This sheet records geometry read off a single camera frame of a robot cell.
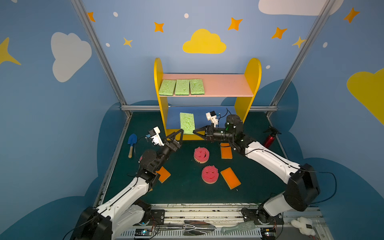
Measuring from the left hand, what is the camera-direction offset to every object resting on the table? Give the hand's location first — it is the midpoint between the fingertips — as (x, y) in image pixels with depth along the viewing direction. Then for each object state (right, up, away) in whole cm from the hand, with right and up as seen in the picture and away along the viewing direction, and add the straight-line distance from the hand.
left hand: (179, 130), depth 70 cm
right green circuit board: (+44, -50, +1) cm, 67 cm away
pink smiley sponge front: (+17, -26, +16) cm, 35 cm away
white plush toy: (+60, -45, 0) cm, 76 cm away
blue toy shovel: (-37, -7, +34) cm, 50 cm away
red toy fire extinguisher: (+58, -6, +26) cm, 64 cm away
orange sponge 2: (+29, -28, +18) cm, 45 cm away
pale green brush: (+30, -46, 0) cm, 55 cm away
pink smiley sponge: (+12, -16, +25) cm, 32 cm away
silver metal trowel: (+6, -47, +1) cm, 48 cm away
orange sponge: (-10, -27, +18) cm, 34 cm away
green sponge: (+4, +5, +2) cm, 6 cm away
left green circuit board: (-18, -49, +1) cm, 52 cm away
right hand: (+8, 0, -1) cm, 8 cm away
